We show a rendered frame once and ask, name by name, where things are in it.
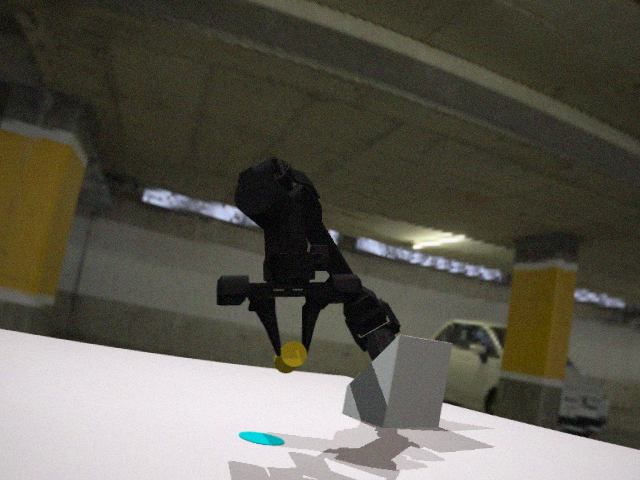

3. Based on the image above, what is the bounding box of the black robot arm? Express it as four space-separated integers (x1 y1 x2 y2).
235 156 401 361

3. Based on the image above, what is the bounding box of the cyan circle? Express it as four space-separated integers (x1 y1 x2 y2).
239 431 285 446

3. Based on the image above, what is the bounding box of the yellow cylinder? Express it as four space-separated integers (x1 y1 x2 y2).
274 341 307 373

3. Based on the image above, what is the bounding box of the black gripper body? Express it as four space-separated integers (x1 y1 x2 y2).
216 233 363 306

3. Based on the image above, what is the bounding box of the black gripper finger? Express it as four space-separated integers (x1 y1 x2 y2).
248 298 281 356
302 297 332 353

